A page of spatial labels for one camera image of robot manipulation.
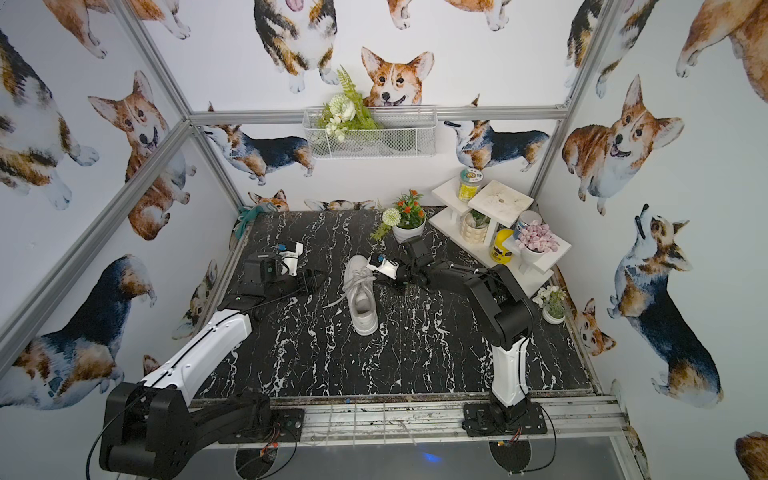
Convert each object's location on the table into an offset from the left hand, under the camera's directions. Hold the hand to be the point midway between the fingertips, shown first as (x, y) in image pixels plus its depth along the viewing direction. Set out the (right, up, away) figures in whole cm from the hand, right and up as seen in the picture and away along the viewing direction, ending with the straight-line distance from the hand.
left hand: (319, 267), depth 84 cm
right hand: (+18, -1, +11) cm, 21 cm away
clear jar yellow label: (+45, +27, +14) cm, 55 cm away
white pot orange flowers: (+24, +9, +20) cm, 33 cm away
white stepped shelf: (+54, +19, +9) cm, 58 cm away
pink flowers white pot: (+58, +7, -5) cm, 59 cm away
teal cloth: (-40, +17, +37) cm, 57 cm away
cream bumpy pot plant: (+49, +12, +25) cm, 56 cm away
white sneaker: (+10, -6, +4) cm, 13 cm away
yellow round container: (+55, +3, +16) cm, 58 cm away
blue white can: (+58, +13, +2) cm, 60 cm away
